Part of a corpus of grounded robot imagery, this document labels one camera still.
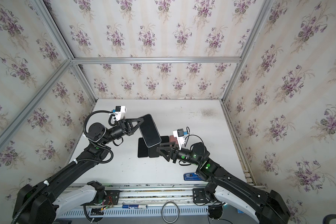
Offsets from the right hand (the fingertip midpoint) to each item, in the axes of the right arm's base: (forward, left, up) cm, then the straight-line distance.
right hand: (163, 147), depth 64 cm
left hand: (+8, +9, +10) cm, 15 cm away
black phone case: (+8, +9, -24) cm, 27 cm away
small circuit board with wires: (-19, +30, -25) cm, 43 cm away
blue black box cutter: (-7, -15, -24) cm, 29 cm away
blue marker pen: (-21, +16, -24) cm, 36 cm away
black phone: (+5, +6, +6) cm, 10 cm away
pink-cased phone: (+19, -4, -27) cm, 33 cm away
